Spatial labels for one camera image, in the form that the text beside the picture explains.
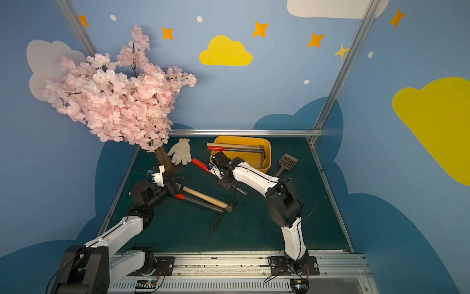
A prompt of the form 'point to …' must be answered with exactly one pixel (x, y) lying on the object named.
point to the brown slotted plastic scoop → (287, 162)
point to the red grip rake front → (204, 204)
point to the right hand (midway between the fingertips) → (229, 177)
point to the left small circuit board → (150, 283)
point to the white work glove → (182, 152)
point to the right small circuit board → (299, 286)
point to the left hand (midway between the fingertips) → (183, 176)
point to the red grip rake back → (263, 154)
